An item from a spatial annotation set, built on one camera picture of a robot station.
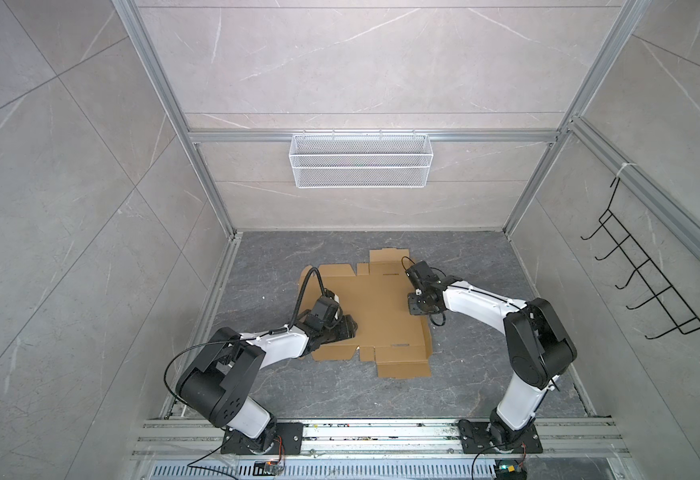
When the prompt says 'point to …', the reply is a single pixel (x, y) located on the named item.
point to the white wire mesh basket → (360, 160)
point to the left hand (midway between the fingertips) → (353, 321)
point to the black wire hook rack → (686, 320)
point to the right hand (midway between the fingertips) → (418, 302)
